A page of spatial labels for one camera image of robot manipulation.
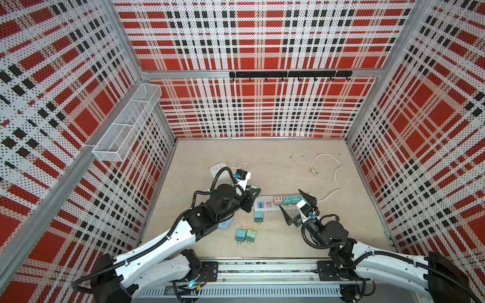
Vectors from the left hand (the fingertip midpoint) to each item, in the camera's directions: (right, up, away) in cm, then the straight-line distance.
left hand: (260, 189), depth 72 cm
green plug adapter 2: (-4, -22, +10) cm, 24 cm away
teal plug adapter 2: (0, -15, +14) cm, 21 cm away
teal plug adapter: (+17, -7, +14) cm, 23 cm away
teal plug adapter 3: (-8, -22, +10) cm, 25 cm away
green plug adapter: (-2, +1, -2) cm, 3 cm away
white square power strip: (-24, +6, +32) cm, 40 cm away
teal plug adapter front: (+13, -7, +14) cm, 21 cm away
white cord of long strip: (+42, +3, +29) cm, 51 cm away
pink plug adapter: (+9, -7, +14) cm, 18 cm away
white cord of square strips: (-10, +9, +36) cm, 38 cm away
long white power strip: (+4, -10, +18) cm, 21 cm away
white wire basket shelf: (-70, +19, +19) cm, 75 cm away
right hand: (+13, -3, +1) cm, 13 cm away
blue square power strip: (-16, -18, +12) cm, 27 cm away
